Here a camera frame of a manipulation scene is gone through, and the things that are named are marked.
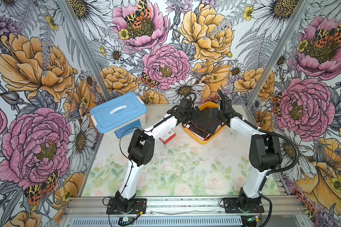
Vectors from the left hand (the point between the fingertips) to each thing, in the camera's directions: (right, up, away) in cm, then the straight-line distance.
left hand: (195, 119), depth 95 cm
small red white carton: (-19, -12, +2) cm, 22 cm away
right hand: (+15, +4, +4) cm, 16 cm away
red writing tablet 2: (+12, -7, +8) cm, 17 cm away
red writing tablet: (+8, +2, -3) cm, 9 cm away
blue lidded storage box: (-53, +2, -3) cm, 53 cm away
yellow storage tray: (+9, +10, +21) cm, 25 cm away
